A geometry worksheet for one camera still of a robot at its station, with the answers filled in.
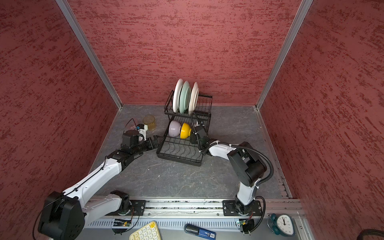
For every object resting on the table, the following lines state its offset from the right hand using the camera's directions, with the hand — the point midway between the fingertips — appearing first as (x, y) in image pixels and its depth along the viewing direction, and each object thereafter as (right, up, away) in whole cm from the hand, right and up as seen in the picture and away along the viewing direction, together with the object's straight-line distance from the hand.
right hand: (194, 136), depth 96 cm
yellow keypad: (-20, -40, -29) cm, 54 cm away
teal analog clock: (+41, -37, -29) cm, 62 cm away
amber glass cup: (-32, +10, +9) cm, 34 cm away
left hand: (-21, -2, -12) cm, 24 cm away
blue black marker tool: (-1, -38, -31) cm, 49 cm away
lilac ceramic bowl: (-13, +5, -1) cm, 14 cm away
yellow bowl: (-6, +4, -1) cm, 7 cm away
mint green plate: (-5, +23, -16) cm, 29 cm away
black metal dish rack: (-7, -2, +2) cm, 8 cm away
